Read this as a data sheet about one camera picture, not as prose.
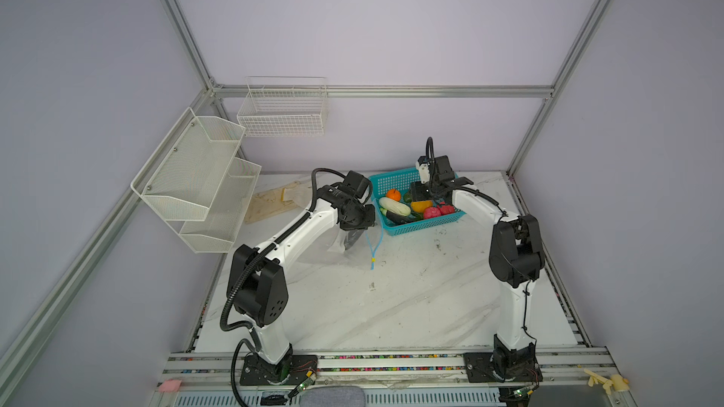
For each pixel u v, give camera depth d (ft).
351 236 3.05
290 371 2.37
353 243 3.03
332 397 2.22
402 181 3.64
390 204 3.45
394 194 3.60
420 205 3.41
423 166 2.96
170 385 2.31
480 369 2.40
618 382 2.31
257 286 1.50
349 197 2.05
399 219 3.38
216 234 2.47
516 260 1.82
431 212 3.31
